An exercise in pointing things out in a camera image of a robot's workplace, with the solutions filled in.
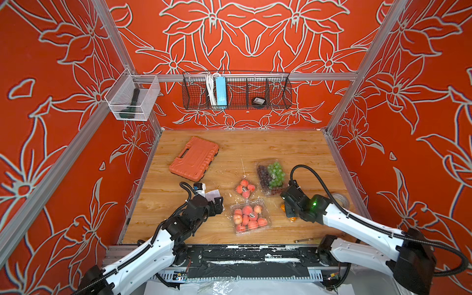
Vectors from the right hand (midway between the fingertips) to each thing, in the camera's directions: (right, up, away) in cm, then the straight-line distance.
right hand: (289, 205), depth 82 cm
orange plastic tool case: (-47, +19, +16) cm, 53 cm away
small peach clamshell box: (-20, +6, +8) cm, 22 cm away
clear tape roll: (+28, +1, +6) cm, 28 cm away
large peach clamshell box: (-18, -3, -3) cm, 19 cm away
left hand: (-34, +3, 0) cm, 34 cm away
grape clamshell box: (-7, +12, +6) cm, 15 cm away
